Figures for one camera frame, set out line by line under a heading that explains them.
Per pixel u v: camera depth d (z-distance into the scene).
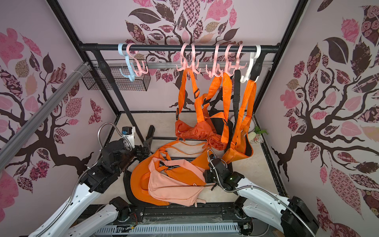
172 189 0.74
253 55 0.49
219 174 0.62
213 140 0.79
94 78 0.95
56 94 0.68
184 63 0.53
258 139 1.03
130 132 0.57
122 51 0.47
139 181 0.79
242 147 0.82
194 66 0.53
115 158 0.50
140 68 0.53
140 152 0.61
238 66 0.54
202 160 0.91
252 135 1.00
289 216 0.40
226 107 0.60
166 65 1.24
